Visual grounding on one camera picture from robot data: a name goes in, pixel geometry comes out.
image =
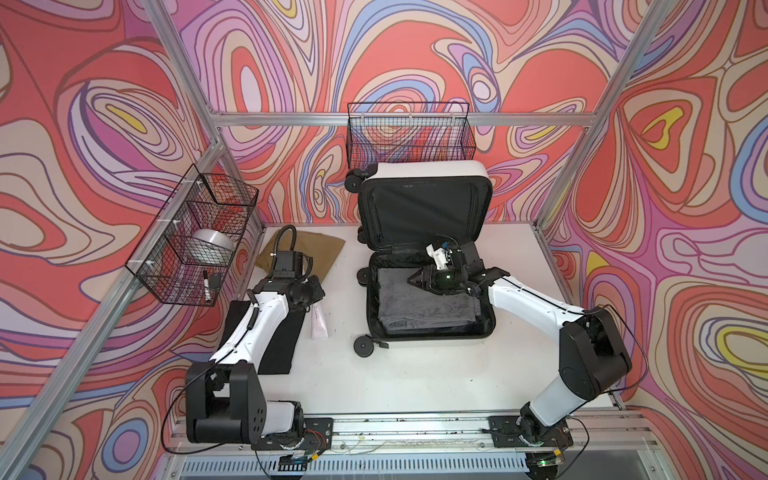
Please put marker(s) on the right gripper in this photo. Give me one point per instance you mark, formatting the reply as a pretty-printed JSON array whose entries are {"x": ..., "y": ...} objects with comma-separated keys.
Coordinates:
[{"x": 430, "y": 278}]

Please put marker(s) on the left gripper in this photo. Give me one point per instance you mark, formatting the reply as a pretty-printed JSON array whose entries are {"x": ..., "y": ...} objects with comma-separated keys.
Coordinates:
[{"x": 316, "y": 292}]

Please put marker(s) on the black garment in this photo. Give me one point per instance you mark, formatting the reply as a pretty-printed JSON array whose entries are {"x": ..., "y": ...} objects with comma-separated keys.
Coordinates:
[{"x": 278, "y": 356}]

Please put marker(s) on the black and white suitcase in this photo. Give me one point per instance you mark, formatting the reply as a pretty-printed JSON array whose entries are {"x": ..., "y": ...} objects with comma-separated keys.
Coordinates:
[{"x": 406, "y": 206}]

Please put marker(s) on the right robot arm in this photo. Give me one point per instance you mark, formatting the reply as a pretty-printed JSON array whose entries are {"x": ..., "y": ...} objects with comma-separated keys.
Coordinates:
[{"x": 592, "y": 353}]

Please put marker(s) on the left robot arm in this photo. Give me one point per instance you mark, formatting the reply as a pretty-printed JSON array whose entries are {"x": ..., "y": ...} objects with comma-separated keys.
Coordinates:
[{"x": 224, "y": 399}]

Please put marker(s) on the clear plastic bag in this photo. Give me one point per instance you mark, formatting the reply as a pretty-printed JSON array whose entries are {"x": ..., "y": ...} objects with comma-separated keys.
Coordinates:
[{"x": 319, "y": 329}]

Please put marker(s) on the khaki folded garment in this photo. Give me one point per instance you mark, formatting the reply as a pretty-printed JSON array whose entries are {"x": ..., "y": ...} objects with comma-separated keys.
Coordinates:
[{"x": 323, "y": 249}]

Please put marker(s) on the black marker pen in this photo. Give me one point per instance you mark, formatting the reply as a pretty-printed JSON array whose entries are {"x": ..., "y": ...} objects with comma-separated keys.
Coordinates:
[{"x": 206, "y": 287}]

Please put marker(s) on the green circuit board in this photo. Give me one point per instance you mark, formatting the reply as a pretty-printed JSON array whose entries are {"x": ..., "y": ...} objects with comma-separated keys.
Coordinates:
[{"x": 291, "y": 462}]

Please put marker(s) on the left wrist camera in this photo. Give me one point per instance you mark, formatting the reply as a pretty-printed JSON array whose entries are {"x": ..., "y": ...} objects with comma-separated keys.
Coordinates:
[{"x": 288, "y": 265}]

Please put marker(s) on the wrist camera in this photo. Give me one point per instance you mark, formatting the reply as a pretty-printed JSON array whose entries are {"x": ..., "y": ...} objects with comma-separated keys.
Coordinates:
[
  {"x": 441, "y": 256},
  {"x": 288, "y": 265}
]

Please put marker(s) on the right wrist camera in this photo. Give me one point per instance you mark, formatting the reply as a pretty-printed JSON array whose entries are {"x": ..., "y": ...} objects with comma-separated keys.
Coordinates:
[{"x": 441, "y": 256}]

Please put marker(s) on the left wall wire basket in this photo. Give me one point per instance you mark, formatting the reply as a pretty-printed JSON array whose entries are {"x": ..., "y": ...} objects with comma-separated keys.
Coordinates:
[{"x": 201, "y": 226}]

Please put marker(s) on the wall wire basket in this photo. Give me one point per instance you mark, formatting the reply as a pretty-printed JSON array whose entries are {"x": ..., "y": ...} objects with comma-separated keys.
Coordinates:
[
  {"x": 408, "y": 131},
  {"x": 201, "y": 226}
]

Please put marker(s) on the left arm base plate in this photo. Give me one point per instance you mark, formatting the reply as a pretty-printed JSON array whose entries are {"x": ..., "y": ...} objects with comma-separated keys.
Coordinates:
[{"x": 312, "y": 434}]

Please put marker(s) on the back wall wire basket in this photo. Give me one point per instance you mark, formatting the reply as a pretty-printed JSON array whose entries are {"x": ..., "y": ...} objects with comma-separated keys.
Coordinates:
[{"x": 408, "y": 131}]

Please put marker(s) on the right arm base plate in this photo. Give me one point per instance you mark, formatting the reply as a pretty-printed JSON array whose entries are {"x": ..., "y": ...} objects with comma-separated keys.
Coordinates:
[{"x": 513, "y": 431}]

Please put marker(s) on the aluminium front rail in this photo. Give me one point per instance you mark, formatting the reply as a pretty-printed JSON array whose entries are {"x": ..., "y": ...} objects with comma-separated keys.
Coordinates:
[{"x": 592, "y": 428}]

